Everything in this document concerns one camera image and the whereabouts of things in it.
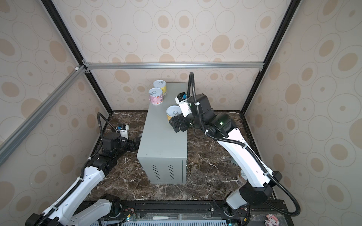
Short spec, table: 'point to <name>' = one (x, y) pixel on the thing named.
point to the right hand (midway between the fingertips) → (177, 117)
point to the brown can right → (242, 175)
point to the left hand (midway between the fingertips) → (139, 135)
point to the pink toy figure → (271, 221)
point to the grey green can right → (233, 161)
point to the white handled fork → (181, 216)
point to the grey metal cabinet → (162, 152)
